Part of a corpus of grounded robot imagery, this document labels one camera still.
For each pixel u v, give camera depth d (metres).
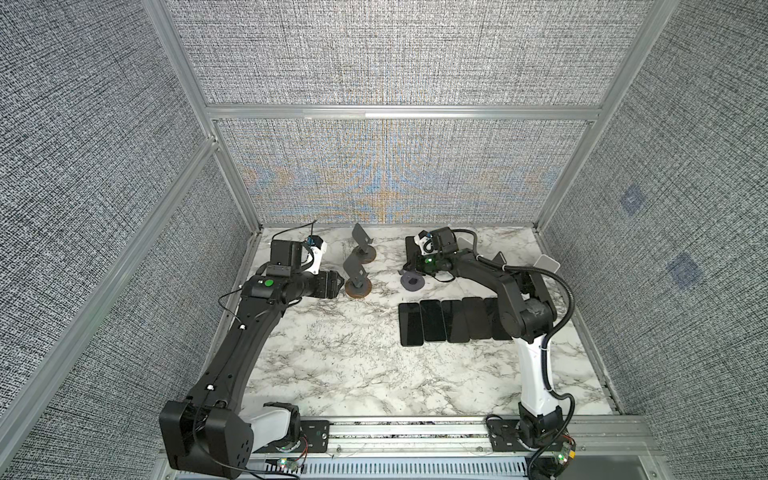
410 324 0.94
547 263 0.95
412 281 1.01
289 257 0.59
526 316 0.58
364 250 1.06
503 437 0.73
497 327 0.57
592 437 0.75
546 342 0.58
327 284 0.68
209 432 0.38
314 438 0.73
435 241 0.86
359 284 0.97
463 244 0.83
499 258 0.97
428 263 0.90
